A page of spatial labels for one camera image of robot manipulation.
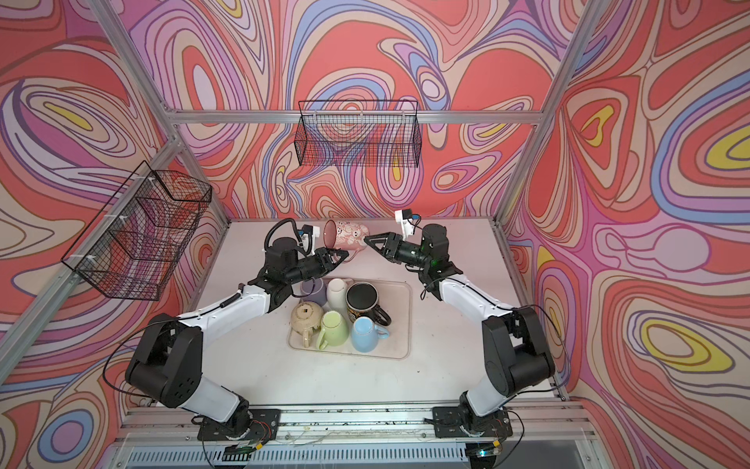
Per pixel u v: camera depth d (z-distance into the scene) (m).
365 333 0.79
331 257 0.78
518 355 0.44
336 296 0.88
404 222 0.75
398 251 0.72
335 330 0.81
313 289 0.75
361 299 0.82
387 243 0.72
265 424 0.73
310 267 0.74
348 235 0.81
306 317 0.83
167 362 0.44
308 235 0.74
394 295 0.98
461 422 0.72
